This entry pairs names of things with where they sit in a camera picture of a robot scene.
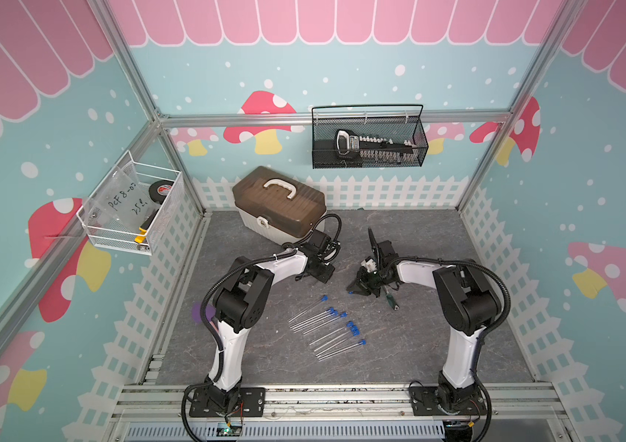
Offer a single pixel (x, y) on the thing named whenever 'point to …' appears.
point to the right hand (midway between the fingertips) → (347, 287)
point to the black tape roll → (158, 190)
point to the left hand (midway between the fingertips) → (326, 275)
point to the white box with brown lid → (279, 206)
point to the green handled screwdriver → (391, 301)
